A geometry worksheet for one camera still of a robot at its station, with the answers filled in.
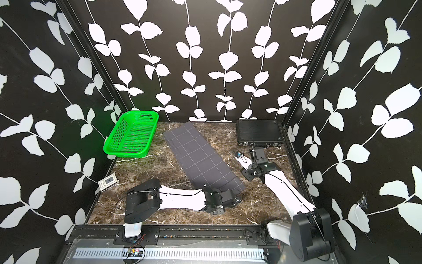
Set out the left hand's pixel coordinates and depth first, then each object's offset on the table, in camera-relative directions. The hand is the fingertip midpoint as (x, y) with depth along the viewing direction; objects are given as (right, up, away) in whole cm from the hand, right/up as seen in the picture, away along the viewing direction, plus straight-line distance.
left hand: (220, 198), depth 84 cm
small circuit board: (-38, -18, -14) cm, 45 cm away
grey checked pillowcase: (-9, +16, +15) cm, 23 cm away
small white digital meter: (-62, +8, +4) cm, 63 cm away
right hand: (+14, +18, +2) cm, 23 cm away
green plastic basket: (-62, +34, +30) cm, 76 cm away
